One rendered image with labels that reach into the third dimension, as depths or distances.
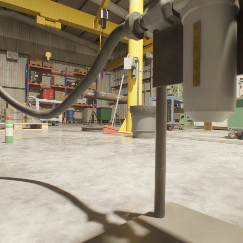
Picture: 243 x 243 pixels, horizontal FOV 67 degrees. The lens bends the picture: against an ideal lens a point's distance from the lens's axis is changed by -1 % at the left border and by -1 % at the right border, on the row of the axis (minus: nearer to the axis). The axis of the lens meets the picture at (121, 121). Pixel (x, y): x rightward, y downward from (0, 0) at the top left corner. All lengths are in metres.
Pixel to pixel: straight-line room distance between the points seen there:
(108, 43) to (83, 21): 12.46
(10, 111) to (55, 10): 9.02
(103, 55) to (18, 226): 0.43
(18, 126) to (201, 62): 3.97
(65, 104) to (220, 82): 0.45
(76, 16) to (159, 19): 12.51
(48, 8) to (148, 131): 10.82
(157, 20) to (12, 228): 0.50
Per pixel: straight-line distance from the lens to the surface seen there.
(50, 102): 6.63
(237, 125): 2.88
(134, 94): 3.43
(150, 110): 2.40
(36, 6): 12.29
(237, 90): 6.45
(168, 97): 4.63
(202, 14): 0.32
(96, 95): 7.33
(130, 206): 0.54
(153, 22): 0.40
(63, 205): 0.56
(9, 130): 1.98
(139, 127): 2.43
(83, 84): 0.55
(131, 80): 3.49
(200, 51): 0.30
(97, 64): 0.52
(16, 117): 4.28
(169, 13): 0.39
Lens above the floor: 0.23
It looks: level
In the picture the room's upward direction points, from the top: 1 degrees clockwise
